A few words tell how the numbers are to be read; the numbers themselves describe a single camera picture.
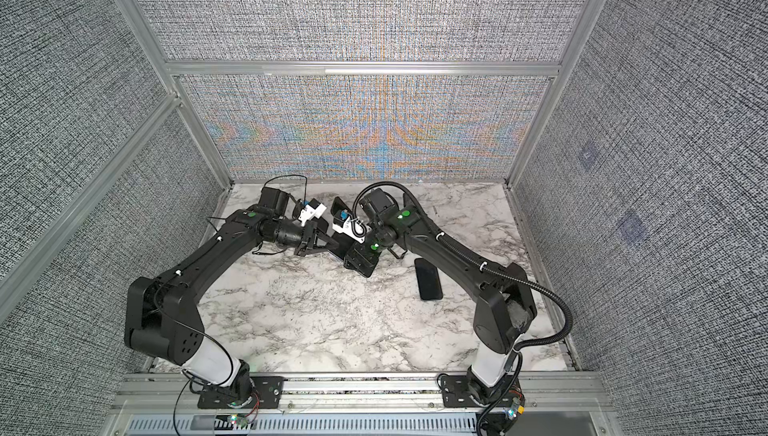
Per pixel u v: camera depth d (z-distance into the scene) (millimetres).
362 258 697
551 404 731
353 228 699
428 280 924
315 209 766
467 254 494
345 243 741
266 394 735
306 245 712
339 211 920
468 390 650
